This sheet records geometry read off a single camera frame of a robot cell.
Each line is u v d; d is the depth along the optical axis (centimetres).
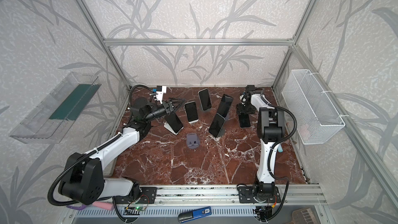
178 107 68
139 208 70
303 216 68
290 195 74
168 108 67
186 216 64
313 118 62
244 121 95
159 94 72
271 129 59
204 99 110
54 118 64
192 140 88
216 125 104
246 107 91
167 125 89
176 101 70
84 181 41
